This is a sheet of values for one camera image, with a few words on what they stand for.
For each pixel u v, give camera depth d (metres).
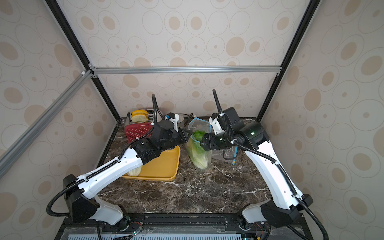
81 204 0.39
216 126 0.58
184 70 0.94
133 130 0.92
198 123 0.78
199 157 0.87
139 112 0.95
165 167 0.91
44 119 0.62
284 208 0.38
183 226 0.74
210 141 0.55
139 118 0.94
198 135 0.79
